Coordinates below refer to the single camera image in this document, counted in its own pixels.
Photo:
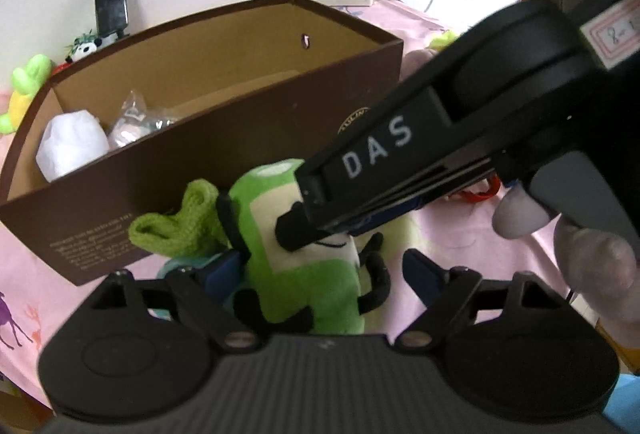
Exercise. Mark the clear plastic bag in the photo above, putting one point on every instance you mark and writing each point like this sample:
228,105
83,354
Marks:
132,129

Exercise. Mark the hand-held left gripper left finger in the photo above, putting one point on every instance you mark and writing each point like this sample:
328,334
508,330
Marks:
225,271

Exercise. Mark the yellow-green fluffy toy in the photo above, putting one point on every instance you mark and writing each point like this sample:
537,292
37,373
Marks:
442,42

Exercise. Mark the white bagged item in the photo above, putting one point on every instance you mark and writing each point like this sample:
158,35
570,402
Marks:
70,144

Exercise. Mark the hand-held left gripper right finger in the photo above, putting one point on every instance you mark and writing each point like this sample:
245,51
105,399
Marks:
422,274

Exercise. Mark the person's right hand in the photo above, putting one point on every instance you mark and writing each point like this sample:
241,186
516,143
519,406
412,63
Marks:
595,274

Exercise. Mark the green knitted sock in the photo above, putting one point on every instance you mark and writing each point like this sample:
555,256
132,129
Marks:
185,224

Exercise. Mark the green bean plush toy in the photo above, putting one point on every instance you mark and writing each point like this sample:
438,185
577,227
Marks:
300,284

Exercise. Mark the panda plush toy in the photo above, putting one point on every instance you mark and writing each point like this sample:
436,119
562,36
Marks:
87,48

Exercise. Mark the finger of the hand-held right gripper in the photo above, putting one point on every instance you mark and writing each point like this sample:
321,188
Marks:
295,229
390,216

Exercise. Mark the purple plush toy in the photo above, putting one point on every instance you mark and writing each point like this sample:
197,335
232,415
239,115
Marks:
417,62

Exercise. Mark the brown cardboard box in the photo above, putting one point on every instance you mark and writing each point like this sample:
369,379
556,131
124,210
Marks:
200,154

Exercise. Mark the dark phone stand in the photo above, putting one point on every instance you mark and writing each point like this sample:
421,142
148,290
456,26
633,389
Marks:
121,35

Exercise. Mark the teal cloth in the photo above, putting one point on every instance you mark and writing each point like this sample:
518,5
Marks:
185,261

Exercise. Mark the pink printed sheet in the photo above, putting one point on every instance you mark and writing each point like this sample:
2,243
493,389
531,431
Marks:
30,274

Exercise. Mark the green and yellow plush toy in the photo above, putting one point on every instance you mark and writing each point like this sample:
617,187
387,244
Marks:
30,74

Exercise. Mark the red plush toy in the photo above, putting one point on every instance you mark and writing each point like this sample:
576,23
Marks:
60,68

